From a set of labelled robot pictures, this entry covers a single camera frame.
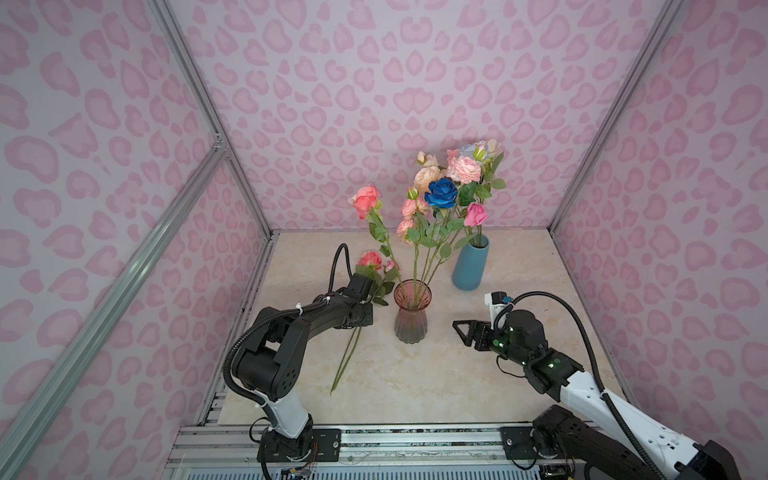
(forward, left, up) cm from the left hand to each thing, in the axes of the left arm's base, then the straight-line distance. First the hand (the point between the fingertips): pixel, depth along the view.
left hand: (365, 311), depth 96 cm
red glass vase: (-5, -14, +16) cm, 22 cm away
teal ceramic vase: (+8, -32, +13) cm, 36 cm away
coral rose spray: (+4, -15, +34) cm, 37 cm away
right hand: (-12, -27, +13) cm, 32 cm away
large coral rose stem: (+10, -5, 0) cm, 11 cm away
